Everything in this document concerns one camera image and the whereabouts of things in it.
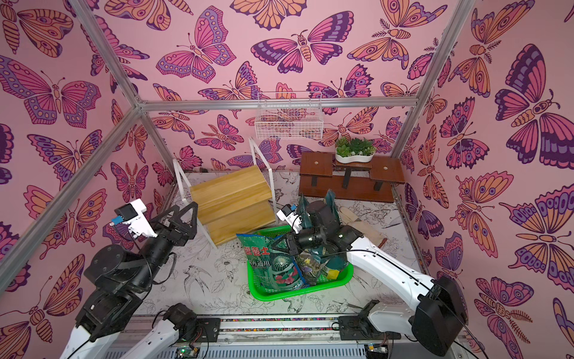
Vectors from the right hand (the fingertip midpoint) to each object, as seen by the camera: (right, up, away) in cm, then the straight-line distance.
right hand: (271, 250), depth 69 cm
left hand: (-19, +15, -12) cm, 28 cm away
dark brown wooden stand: (+19, +25, +29) cm, 43 cm away
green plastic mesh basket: (-5, -18, +12) cm, 23 cm away
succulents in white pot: (+30, +35, +20) cm, 50 cm away
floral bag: (+1, -5, +1) cm, 6 cm away
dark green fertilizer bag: (+12, -5, +4) cm, 14 cm away
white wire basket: (+5, +50, +37) cm, 63 cm away
